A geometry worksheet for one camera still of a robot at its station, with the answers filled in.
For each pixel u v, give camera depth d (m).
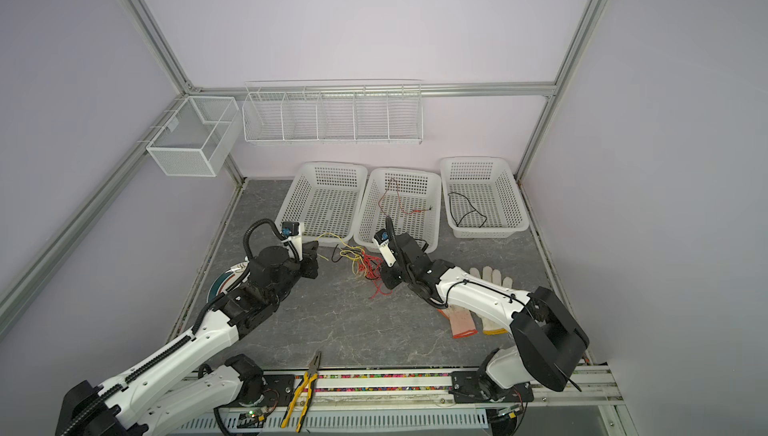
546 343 0.42
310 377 0.75
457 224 0.98
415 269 0.64
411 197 1.15
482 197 1.15
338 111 0.98
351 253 0.84
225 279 0.91
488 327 0.82
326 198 1.15
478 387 0.66
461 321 0.84
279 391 0.74
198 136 0.99
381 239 0.75
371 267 0.88
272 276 0.59
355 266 0.89
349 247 0.99
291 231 0.65
